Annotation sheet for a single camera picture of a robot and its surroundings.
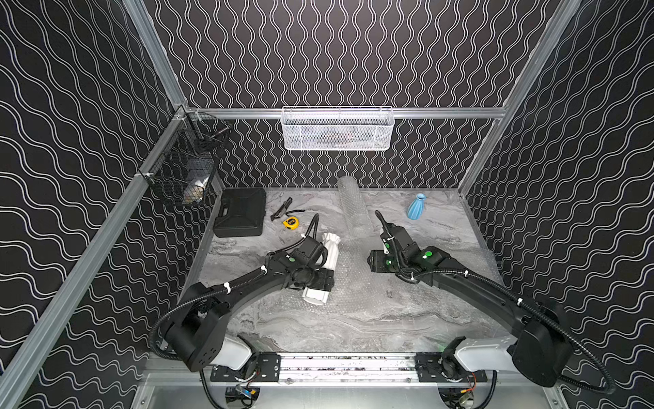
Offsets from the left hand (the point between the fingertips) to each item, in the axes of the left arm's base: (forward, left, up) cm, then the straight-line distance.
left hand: (325, 278), depth 84 cm
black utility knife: (+35, +21, -8) cm, 42 cm away
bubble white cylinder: (+5, -1, +3) cm, 6 cm away
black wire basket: (+32, +55, +14) cm, 65 cm away
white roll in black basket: (+39, +55, +9) cm, 68 cm away
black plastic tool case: (+28, +37, -4) cm, 47 cm away
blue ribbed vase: (+33, -34, -1) cm, 48 cm away
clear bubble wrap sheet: (+16, -59, -7) cm, 61 cm away
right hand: (+6, -16, +5) cm, 18 cm away
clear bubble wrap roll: (+27, -11, +1) cm, 29 cm away
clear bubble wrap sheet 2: (-5, -14, -4) cm, 15 cm away
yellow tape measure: (+27, +16, -6) cm, 32 cm away
